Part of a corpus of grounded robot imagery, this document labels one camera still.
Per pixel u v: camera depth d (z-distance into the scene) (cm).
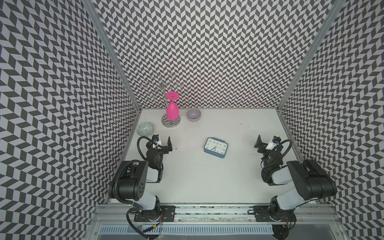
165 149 80
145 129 103
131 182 45
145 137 73
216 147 94
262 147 79
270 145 76
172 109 89
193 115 109
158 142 77
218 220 72
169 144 83
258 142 82
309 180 46
